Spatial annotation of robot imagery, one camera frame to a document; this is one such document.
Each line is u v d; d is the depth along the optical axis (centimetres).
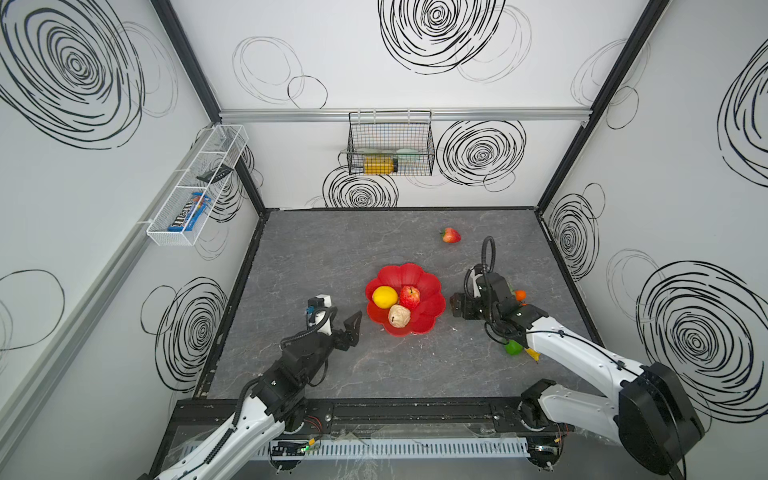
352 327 71
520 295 93
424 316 90
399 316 84
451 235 108
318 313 74
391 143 99
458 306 77
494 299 64
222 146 91
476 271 75
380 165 89
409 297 89
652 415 40
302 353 58
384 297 91
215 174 76
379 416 74
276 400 57
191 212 67
